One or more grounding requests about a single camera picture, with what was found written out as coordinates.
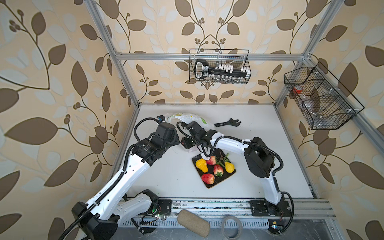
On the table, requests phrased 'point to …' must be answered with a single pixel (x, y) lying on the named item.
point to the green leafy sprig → (222, 159)
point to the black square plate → (218, 179)
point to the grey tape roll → (240, 225)
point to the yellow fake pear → (201, 164)
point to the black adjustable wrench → (230, 122)
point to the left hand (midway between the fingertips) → (175, 133)
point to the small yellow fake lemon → (229, 167)
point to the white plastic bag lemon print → (184, 118)
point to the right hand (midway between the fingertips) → (183, 142)
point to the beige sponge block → (195, 223)
